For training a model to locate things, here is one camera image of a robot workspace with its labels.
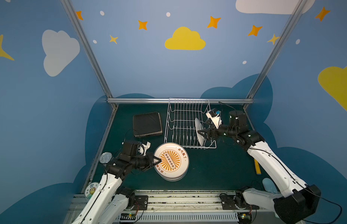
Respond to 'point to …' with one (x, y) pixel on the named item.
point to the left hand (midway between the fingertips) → (160, 159)
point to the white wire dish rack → (180, 130)
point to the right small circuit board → (244, 218)
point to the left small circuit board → (128, 216)
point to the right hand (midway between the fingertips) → (204, 124)
